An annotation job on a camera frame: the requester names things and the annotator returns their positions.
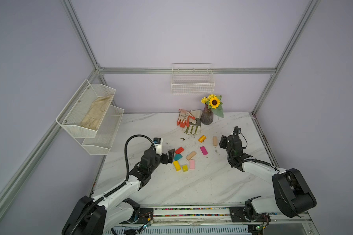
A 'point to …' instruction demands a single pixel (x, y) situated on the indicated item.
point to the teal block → (177, 156)
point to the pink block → (192, 164)
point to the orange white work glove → (183, 120)
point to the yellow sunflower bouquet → (214, 103)
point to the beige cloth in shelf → (92, 119)
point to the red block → (179, 150)
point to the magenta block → (204, 150)
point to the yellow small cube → (185, 168)
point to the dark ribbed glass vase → (207, 116)
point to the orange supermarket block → (202, 138)
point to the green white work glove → (194, 125)
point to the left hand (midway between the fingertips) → (166, 148)
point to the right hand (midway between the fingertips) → (225, 136)
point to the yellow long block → (177, 166)
